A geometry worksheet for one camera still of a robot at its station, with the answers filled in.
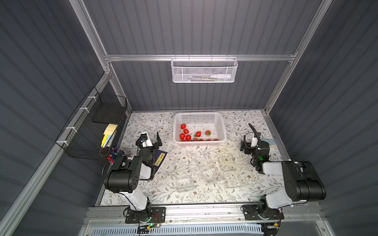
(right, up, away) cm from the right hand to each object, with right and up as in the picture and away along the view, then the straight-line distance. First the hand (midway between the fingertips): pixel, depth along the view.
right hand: (251, 141), depth 94 cm
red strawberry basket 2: (-45, +3, +8) cm, 46 cm away
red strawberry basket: (-43, +6, +11) cm, 45 cm away
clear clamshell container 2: (-28, -18, -5) cm, 34 cm away
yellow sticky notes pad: (-81, +6, -20) cm, 84 cm away
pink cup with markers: (-82, -5, -12) cm, 83 cm away
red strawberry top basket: (-45, +9, +14) cm, 48 cm away
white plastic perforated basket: (-33, +8, +15) cm, 37 cm away
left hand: (-63, +5, -6) cm, 63 cm away
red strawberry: (-27, +5, +9) cm, 29 cm away
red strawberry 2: (-34, +4, +8) cm, 36 cm away
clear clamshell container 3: (-15, -19, -7) cm, 25 cm away
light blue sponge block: (+15, -1, +4) cm, 15 cm away
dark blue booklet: (-59, -10, 0) cm, 60 cm away
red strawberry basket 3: (-41, +2, +8) cm, 42 cm away
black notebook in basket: (-84, +19, -13) cm, 87 cm away
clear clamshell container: (-43, -24, -9) cm, 50 cm away
